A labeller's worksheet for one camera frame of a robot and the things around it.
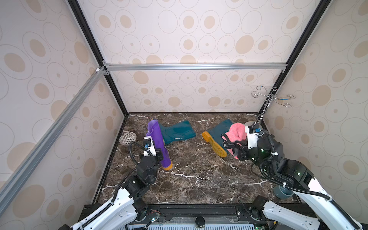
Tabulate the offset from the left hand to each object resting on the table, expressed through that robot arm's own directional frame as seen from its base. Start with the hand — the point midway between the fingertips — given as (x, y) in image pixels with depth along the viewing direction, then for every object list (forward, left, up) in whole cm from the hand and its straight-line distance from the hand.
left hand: (157, 140), depth 72 cm
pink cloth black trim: (-2, -37, +10) cm, 38 cm away
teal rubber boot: (+25, -10, -24) cm, 36 cm away
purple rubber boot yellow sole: (+6, +3, +1) cm, 7 cm away
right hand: (-4, -40, +6) cm, 40 cm away
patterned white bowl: (+17, +28, -23) cm, 40 cm away
